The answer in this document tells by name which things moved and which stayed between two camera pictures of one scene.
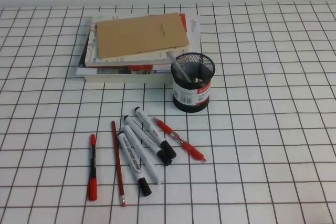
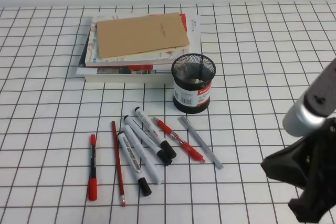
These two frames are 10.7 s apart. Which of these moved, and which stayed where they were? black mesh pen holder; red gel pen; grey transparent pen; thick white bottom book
Moved: grey transparent pen
Stayed: black mesh pen holder; red gel pen; thick white bottom book
